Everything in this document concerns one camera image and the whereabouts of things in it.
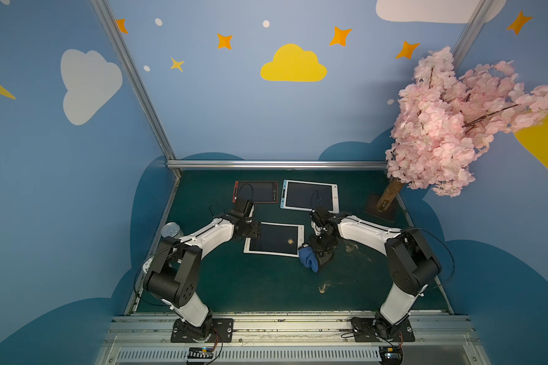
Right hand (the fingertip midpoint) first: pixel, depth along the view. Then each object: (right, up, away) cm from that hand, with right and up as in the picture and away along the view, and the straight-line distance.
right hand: (317, 246), depth 93 cm
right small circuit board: (+20, -31, -20) cm, 42 cm away
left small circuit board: (-42, -30, -20) cm, 56 cm away
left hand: (-27, +8, +1) cm, 28 cm away
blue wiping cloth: (-5, -3, -5) cm, 8 cm away
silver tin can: (-61, +7, 0) cm, 61 cm away
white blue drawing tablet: (-2, +21, +18) cm, 28 cm away
